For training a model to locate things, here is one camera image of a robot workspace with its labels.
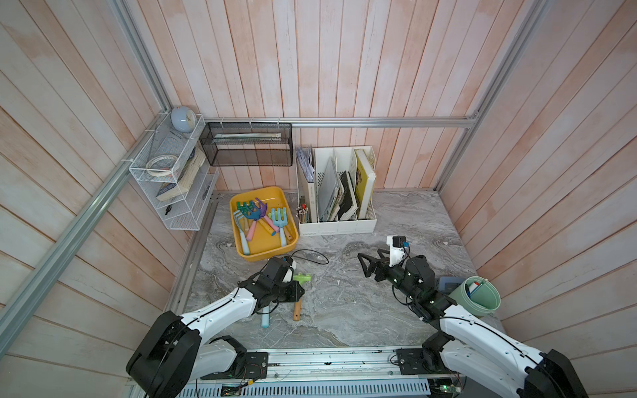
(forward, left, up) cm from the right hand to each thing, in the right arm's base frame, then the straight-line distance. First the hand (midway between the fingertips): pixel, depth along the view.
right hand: (368, 251), depth 80 cm
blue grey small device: (-5, -29, -13) cm, 33 cm away
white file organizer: (+30, +7, -7) cm, 32 cm away
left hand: (-10, +23, -13) cm, 28 cm away
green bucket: (-11, -35, -8) cm, 37 cm away
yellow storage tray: (+22, +41, -14) cm, 49 cm away
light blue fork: (+24, +52, -13) cm, 59 cm away
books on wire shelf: (+13, +65, +15) cm, 68 cm away
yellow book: (+25, 0, +9) cm, 27 cm away
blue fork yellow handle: (+22, +33, -14) cm, 42 cm away
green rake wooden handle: (-16, +23, -12) cm, 30 cm away
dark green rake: (+30, +51, -12) cm, 60 cm away
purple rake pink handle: (+29, +42, -14) cm, 53 cm away
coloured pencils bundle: (+15, +22, +1) cm, 27 cm away
